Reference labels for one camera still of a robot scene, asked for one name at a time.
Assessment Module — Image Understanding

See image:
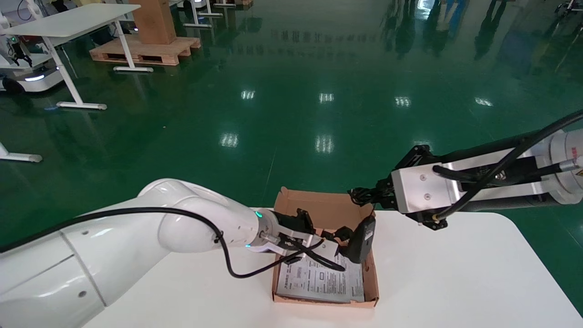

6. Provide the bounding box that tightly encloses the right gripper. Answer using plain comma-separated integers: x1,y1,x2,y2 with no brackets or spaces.
377,145,461,231

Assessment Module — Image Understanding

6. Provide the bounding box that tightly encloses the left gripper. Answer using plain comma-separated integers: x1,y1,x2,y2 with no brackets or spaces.
276,209,338,256

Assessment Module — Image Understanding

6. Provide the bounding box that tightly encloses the black power cord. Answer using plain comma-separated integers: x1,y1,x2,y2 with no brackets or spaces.
319,226,356,249

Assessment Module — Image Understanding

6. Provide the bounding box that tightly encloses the black wired computer mouse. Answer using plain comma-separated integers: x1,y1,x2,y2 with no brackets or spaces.
348,186,378,265

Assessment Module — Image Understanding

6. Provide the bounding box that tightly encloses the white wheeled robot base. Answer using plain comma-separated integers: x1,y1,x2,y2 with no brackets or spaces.
0,32,64,94

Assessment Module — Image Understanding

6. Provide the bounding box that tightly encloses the open cardboard storage box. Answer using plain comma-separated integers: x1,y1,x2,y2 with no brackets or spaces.
272,186,380,309

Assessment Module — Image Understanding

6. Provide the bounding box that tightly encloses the printed instruction sheet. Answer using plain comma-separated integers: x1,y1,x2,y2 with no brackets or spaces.
276,246,365,304

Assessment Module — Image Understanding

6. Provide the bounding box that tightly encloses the wooden pallet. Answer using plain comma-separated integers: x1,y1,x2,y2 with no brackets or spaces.
90,36,201,67

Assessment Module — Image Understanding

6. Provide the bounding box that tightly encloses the tall cardboard carton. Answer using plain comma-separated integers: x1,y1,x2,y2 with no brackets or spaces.
129,0,177,45

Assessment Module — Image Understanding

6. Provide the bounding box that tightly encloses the white table foot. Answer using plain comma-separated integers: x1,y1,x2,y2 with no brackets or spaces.
0,143,43,163

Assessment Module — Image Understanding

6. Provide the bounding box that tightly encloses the white desk with T-legs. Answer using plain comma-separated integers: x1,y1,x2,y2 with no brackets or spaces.
2,4,154,110

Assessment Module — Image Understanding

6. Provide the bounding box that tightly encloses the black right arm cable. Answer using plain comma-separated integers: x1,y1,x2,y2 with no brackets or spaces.
433,109,583,221

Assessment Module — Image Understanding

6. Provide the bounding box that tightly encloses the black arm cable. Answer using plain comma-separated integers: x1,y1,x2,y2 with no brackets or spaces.
0,207,347,278
433,109,583,221

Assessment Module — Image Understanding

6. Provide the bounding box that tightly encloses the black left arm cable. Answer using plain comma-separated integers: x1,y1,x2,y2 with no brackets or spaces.
0,207,347,278

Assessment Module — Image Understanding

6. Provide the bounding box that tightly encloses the white table frame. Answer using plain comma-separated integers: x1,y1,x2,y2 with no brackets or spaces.
182,0,237,29

